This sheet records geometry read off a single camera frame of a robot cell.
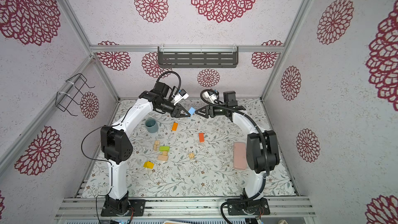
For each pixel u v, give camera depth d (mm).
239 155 898
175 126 1056
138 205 749
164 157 900
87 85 861
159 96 690
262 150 435
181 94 763
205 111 773
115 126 540
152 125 963
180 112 779
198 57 970
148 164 872
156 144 947
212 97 796
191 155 898
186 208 755
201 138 1001
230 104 730
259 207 690
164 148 950
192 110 815
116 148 532
